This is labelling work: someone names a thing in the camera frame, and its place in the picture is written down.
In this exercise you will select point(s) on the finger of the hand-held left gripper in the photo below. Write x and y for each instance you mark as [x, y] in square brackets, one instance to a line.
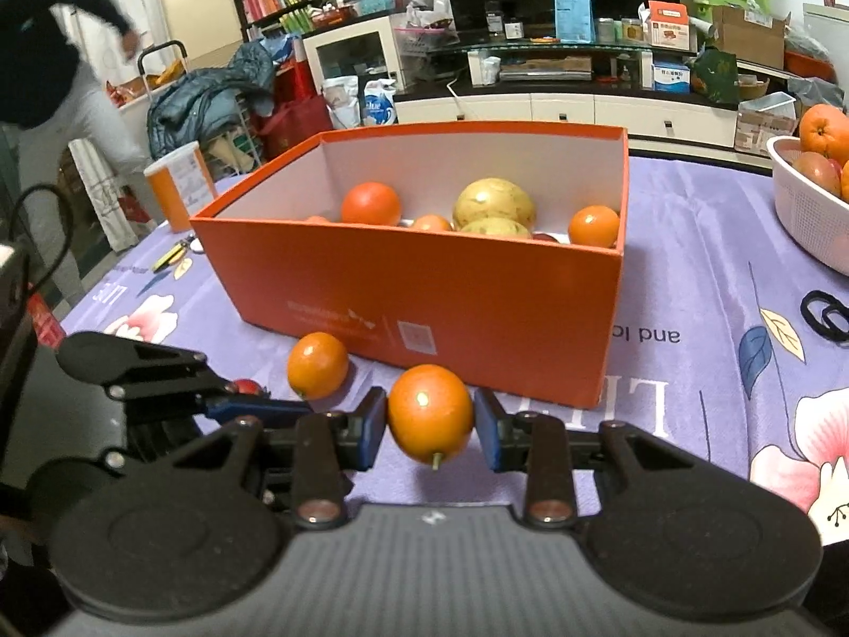
[252, 409]
[152, 365]

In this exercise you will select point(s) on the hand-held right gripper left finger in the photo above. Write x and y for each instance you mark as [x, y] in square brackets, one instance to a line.
[371, 428]

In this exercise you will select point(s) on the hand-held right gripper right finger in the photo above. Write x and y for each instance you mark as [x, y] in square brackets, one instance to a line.
[487, 431]

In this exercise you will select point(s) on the small red plum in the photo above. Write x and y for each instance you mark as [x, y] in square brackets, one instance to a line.
[247, 386]
[545, 237]

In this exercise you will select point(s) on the orange cardboard box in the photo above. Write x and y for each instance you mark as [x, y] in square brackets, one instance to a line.
[464, 292]

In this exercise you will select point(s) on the yellow speckled pear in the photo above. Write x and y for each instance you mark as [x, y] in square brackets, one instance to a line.
[494, 202]
[494, 229]

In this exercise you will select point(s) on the large red-orange tangerine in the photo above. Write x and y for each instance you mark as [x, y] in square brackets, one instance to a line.
[371, 202]

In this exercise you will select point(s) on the white paper bag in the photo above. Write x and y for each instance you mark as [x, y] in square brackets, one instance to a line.
[99, 192]

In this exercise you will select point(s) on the orange white canister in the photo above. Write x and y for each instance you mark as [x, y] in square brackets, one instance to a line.
[179, 186]

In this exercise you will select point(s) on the blue padded jacket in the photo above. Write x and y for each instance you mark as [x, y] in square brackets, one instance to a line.
[199, 103]

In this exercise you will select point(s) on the purple floral tablecloth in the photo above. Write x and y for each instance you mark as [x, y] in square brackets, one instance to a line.
[696, 265]

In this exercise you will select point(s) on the red shopping bag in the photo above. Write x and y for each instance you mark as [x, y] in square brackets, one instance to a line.
[292, 123]

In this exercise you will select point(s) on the white blue printed sack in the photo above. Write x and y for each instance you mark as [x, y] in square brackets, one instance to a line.
[379, 103]

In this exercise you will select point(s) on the white tv cabinet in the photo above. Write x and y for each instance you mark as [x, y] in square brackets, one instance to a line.
[564, 113]

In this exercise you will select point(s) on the beige standing air conditioner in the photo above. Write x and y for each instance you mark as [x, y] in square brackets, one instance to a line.
[199, 6]

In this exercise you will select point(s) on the white glass-door cabinet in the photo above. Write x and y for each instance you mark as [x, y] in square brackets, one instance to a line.
[358, 56]

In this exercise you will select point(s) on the white plastic basket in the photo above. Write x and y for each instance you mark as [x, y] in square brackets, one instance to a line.
[802, 219]

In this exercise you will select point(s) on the blue white tissue box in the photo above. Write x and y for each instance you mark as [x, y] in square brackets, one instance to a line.
[671, 76]

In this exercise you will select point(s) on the pink carton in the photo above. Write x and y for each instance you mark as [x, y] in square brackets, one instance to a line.
[763, 133]

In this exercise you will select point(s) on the dark green bag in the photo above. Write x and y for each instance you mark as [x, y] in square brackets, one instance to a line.
[715, 76]

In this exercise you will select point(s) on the red apple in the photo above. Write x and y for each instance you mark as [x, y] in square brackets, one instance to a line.
[819, 170]

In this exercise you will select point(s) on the blue paper packet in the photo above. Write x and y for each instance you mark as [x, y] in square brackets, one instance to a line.
[572, 13]

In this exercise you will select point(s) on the clear plastic container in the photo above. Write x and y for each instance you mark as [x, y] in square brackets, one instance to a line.
[769, 105]

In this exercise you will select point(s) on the large navel orange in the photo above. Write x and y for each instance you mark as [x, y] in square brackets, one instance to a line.
[845, 180]
[822, 129]

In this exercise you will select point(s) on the orange white carton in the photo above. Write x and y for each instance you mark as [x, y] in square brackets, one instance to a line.
[666, 23]

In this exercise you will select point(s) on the brown cardboard box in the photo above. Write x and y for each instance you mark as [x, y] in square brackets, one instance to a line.
[749, 33]

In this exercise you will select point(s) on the orange plastic basin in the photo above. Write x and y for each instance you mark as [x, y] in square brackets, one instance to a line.
[806, 64]

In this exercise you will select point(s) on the white freezer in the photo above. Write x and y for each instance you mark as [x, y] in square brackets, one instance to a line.
[826, 23]

